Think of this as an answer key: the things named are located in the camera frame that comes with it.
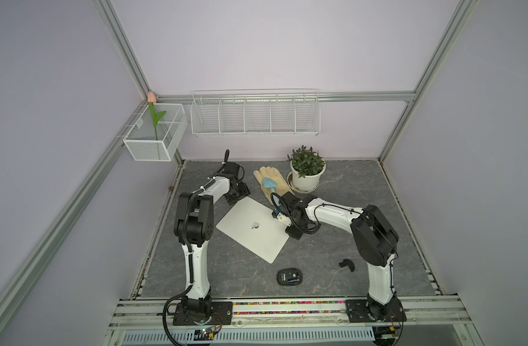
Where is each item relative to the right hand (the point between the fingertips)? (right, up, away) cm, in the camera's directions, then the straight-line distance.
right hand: (294, 229), depth 93 cm
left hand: (-22, +14, +9) cm, 28 cm away
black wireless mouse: (-3, -14, -14) cm, 20 cm away
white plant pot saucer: (0, +19, +15) cm, 24 cm away
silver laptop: (-17, +1, +1) cm, 17 cm away
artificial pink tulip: (-59, +48, -3) cm, 76 cm away
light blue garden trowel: (-10, +20, +15) cm, 27 cm away
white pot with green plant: (+6, +28, +3) cm, 29 cm away
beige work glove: (-10, +26, +22) cm, 35 cm away
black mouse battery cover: (+20, -11, -9) cm, 25 cm away
